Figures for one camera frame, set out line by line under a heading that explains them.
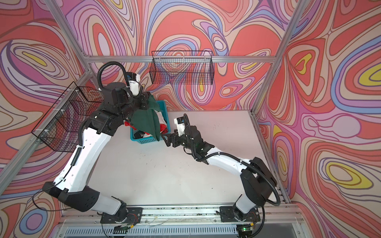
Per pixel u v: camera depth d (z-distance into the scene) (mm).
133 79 530
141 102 573
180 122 678
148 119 750
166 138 692
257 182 436
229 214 737
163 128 940
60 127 705
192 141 589
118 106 465
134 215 730
